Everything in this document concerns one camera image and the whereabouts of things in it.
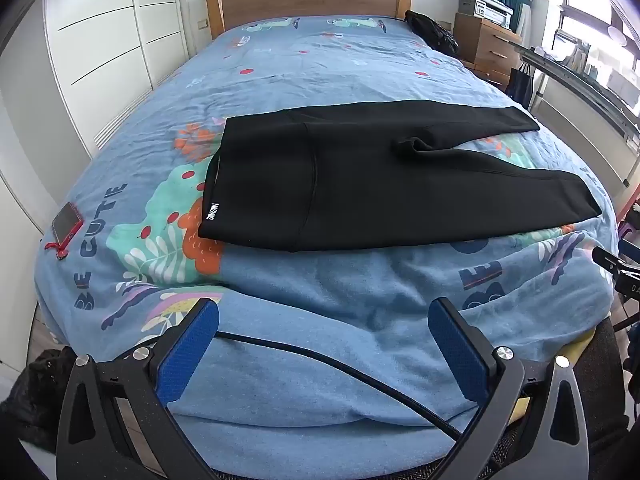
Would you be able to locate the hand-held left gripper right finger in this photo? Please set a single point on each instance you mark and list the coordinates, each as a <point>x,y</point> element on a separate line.
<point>457,355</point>

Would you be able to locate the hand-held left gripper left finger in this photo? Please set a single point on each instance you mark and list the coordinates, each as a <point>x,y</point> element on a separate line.
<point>187,355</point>

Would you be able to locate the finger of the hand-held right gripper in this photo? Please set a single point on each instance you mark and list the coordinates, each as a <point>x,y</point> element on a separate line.
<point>607,260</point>

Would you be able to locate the black pants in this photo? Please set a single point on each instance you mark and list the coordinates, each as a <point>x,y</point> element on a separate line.
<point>350,185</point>

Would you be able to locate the blue printed blanket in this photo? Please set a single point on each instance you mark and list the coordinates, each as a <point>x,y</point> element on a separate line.
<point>325,290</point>

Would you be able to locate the dark cloth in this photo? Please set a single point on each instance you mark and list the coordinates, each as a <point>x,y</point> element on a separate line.
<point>40,390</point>

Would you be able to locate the phone in red case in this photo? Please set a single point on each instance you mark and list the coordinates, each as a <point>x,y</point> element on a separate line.
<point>66,222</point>

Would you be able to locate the dark shopping bag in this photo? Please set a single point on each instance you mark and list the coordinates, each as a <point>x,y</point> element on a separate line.
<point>520,85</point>

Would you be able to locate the wooden dresser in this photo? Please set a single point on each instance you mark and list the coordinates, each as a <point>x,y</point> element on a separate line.
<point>487,40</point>

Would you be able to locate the white printer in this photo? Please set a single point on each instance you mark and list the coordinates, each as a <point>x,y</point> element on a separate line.
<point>487,7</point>

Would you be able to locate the black bag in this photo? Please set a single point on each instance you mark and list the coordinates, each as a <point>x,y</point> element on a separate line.
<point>432,30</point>

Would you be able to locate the white wardrobe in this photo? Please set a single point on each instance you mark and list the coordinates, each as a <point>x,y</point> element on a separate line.
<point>100,35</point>

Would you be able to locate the grey metal rail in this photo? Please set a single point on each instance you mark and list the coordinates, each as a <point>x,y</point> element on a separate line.
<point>575,77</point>

